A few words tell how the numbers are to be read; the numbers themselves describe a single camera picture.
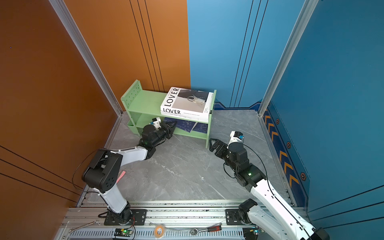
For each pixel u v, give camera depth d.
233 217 0.72
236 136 0.65
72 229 0.71
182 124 0.86
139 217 0.74
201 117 0.74
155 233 0.70
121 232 0.71
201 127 0.91
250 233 0.71
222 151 0.65
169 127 0.81
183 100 0.80
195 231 0.68
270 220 0.55
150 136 0.71
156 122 0.85
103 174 0.48
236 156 0.53
